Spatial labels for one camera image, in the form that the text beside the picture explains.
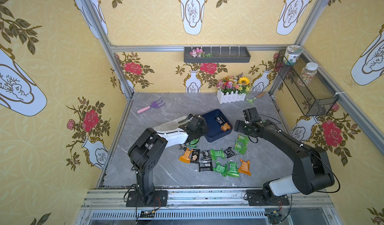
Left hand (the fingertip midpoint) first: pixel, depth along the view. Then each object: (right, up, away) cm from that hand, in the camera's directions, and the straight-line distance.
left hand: (202, 126), depth 96 cm
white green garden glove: (-19, +1, +7) cm, 21 cm away
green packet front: (+16, -22, -14) cm, 30 cm away
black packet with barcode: (+1, -21, -12) cm, 24 cm away
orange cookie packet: (-10, -17, -8) cm, 21 cm away
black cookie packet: (+2, -15, -10) cm, 18 cm away
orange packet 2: (+15, -1, +3) cm, 15 cm away
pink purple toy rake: (-36, +14, +19) cm, 43 cm away
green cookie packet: (+9, -14, -8) cm, 19 cm away
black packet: (-12, -11, -6) cm, 17 cm away
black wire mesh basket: (+59, +19, -15) cm, 64 cm away
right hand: (+25, 0, -4) cm, 25 cm away
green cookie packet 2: (-6, -6, -18) cm, 20 cm away
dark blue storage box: (+11, 0, +5) cm, 12 cm away
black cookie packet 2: (+15, -14, -8) cm, 22 cm away
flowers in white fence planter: (+22, +25, +11) cm, 35 cm away
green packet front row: (+9, -21, -14) cm, 27 cm away
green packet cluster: (+24, -11, -4) cm, 26 cm away
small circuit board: (-28, -40, -23) cm, 54 cm away
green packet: (+26, -8, -3) cm, 27 cm away
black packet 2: (+13, +3, +7) cm, 15 cm away
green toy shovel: (+40, +18, +21) cm, 48 cm away
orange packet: (+23, -21, -13) cm, 34 cm away
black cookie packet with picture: (-5, -16, -8) cm, 19 cm away
